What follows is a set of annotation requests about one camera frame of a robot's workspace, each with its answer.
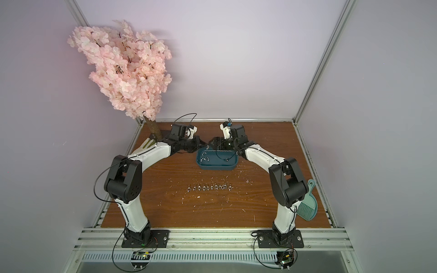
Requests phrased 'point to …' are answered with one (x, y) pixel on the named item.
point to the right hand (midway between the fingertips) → (215, 139)
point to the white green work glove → (147, 144)
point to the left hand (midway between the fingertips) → (208, 143)
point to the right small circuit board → (285, 259)
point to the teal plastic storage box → (208, 158)
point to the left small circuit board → (140, 255)
